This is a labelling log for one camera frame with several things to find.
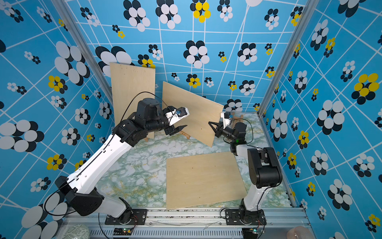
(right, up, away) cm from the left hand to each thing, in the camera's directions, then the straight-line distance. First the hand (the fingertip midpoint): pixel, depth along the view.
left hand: (183, 114), depth 67 cm
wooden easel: (0, -13, +34) cm, 37 cm away
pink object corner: (+54, -55, +2) cm, 77 cm away
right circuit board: (+31, -56, +3) cm, 64 cm away
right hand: (+15, -3, +20) cm, 26 cm away
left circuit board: (-30, -57, +5) cm, 65 cm away
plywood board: (+7, -37, +19) cm, 42 cm away
